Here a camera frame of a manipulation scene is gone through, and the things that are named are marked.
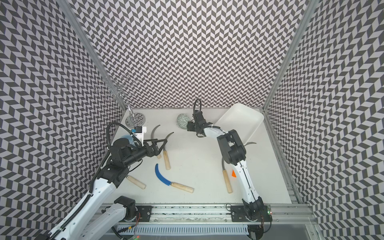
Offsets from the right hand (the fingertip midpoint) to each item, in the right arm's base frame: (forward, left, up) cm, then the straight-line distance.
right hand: (190, 127), depth 107 cm
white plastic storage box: (+1, -39, +5) cm, 40 cm away
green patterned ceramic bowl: (+5, +6, +2) cm, 8 cm away
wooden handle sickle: (-36, -22, -1) cm, 42 cm away
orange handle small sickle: (-33, -27, -2) cm, 43 cm away
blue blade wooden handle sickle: (-41, +4, 0) cm, 41 cm away
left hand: (-27, +11, +22) cm, 37 cm away
